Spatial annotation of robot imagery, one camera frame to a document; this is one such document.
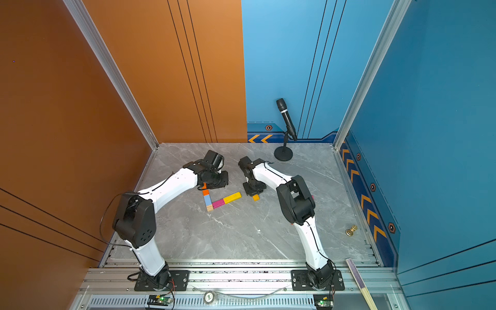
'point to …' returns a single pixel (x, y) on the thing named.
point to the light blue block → (208, 200)
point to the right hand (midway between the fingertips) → (254, 193)
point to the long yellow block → (232, 197)
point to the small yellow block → (256, 197)
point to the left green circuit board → (159, 300)
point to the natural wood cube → (209, 208)
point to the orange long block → (205, 192)
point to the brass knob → (350, 232)
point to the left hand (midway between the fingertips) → (229, 179)
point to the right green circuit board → (323, 301)
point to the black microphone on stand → (285, 153)
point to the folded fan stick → (365, 293)
